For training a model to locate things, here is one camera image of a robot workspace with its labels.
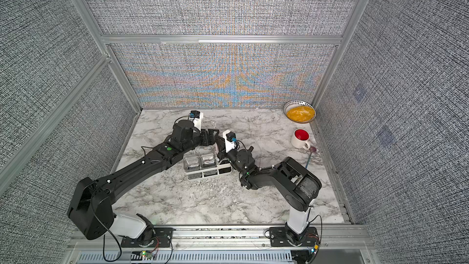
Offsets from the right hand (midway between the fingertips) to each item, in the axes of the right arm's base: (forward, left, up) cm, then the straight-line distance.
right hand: (216, 132), depth 81 cm
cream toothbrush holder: (-11, -3, -12) cm, 17 cm away
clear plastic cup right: (-4, +6, -21) cm, 22 cm away
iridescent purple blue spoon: (+4, -51, -22) cm, 56 cm away
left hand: (+1, 0, +1) cm, 1 cm away
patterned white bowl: (+26, -47, -16) cm, 56 cm away
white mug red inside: (+7, -43, -16) cm, 47 cm away
